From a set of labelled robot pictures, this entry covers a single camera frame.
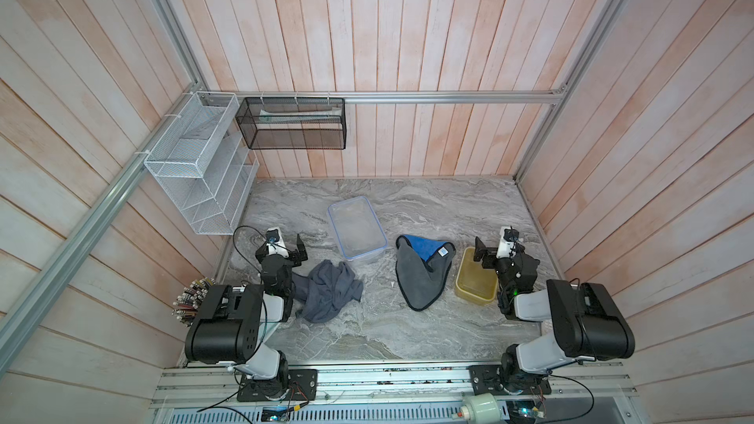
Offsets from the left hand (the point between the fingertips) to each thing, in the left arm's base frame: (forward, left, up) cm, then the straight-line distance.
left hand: (285, 239), depth 92 cm
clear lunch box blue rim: (+11, -22, -11) cm, 27 cm away
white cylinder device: (-44, -52, 0) cm, 68 cm away
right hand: (+1, -66, +1) cm, 66 cm away
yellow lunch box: (-11, -60, -8) cm, 62 cm away
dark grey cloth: (-15, -14, -5) cm, 21 cm away
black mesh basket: (+40, +1, +16) cm, 43 cm away
